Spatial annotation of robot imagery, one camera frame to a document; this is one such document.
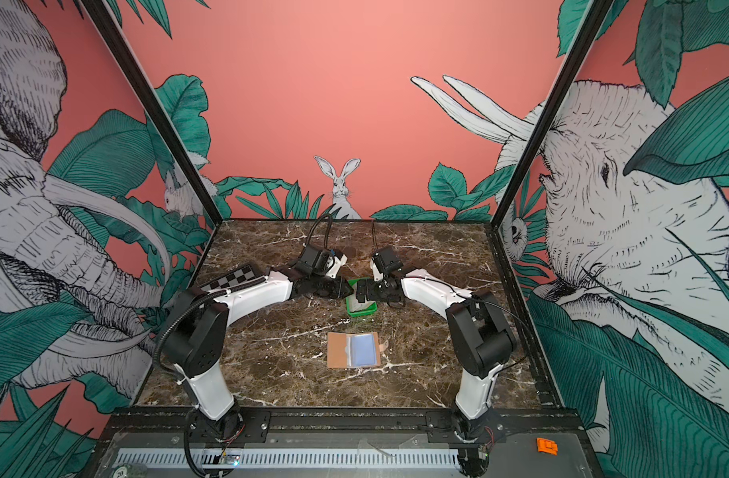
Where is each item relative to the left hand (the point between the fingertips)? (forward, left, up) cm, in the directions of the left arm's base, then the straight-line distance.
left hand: (353, 286), depth 89 cm
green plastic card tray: (-5, -2, -9) cm, 10 cm away
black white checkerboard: (+11, +37, -7) cm, 40 cm away
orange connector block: (-42, -46, -8) cm, 63 cm away
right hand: (0, -4, -3) cm, 4 cm away
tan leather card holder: (-16, +2, -9) cm, 19 cm away
